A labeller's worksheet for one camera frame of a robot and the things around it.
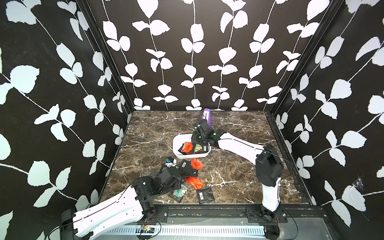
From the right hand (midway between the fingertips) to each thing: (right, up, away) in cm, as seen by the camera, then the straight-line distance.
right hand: (190, 136), depth 88 cm
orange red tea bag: (-3, -8, +8) cm, 11 cm away
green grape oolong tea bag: (-5, -30, -7) cm, 32 cm away
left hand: (-3, -20, -12) cm, 24 cm away
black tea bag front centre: (+9, -32, -8) cm, 34 cm away
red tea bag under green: (+3, -26, -4) cm, 27 cm away
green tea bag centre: (+4, -8, +6) cm, 11 cm away
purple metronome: (+11, +13, +8) cm, 19 cm away
